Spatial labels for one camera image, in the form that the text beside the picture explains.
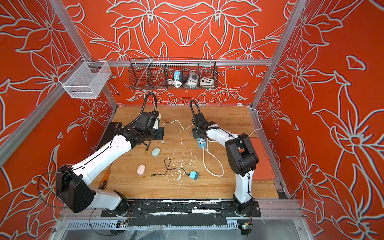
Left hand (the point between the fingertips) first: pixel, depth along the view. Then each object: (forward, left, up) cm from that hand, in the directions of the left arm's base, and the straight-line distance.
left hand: (163, 130), depth 82 cm
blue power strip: (+3, -23, -16) cm, 28 cm away
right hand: (+9, -18, -14) cm, 24 cm away
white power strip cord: (-13, -35, -19) cm, 42 cm away
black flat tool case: (+5, +41, -15) cm, 45 cm away
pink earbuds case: (-16, +13, -18) cm, 27 cm away
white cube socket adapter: (+33, -23, +10) cm, 42 cm away
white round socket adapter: (+31, -15, +13) cm, 37 cm away
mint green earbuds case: (-5, +6, -16) cm, 18 cm away
